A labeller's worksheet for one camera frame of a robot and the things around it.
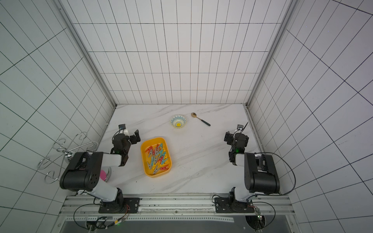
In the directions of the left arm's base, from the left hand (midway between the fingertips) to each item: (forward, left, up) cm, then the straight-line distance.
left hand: (131, 133), depth 95 cm
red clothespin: (-10, -13, -4) cm, 17 cm away
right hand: (+1, -67, +2) cm, 67 cm away
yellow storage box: (-15, -19, -4) cm, 25 cm away
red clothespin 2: (-21, -25, -5) cm, 33 cm away
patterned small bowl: (+13, -31, -4) cm, 34 cm away
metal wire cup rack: (-26, +14, +23) cm, 38 cm away
